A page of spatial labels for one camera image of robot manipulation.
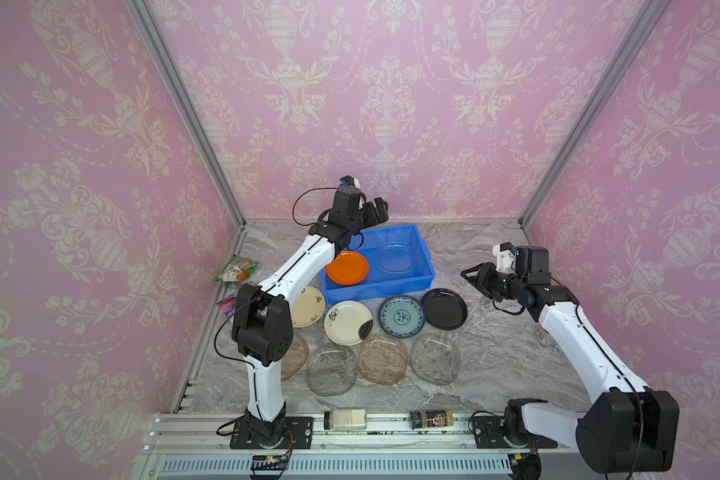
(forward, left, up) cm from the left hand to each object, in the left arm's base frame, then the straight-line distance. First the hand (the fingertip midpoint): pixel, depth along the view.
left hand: (378, 209), depth 87 cm
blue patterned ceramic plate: (-21, -9, -27) cm, 35 cm away
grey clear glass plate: (-37, +12, -28) cm, 48 cm away
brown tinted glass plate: (-34, +23, -28) cm, 50 cm away
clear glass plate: (-34, -18, -27) cm, 47 cm away
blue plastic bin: (0, -9, -25) cm, 27 cm away
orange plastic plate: (-3, +9, -26) cm, 28 cm away
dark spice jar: (-50, -14, -23) cm, 57 cm away
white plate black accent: (-23, +8, -28) cm, 37 cm away
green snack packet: (-5, +48, -25) cm, 54 cm away
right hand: (-17, -25, -8) cm, 31 cm away
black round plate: (-18, -22, -25) cm, 38 cm away
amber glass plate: (-35, -2, -27) cm, 44 cm away
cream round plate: (-17, +22, -28) cm, 40 cm away
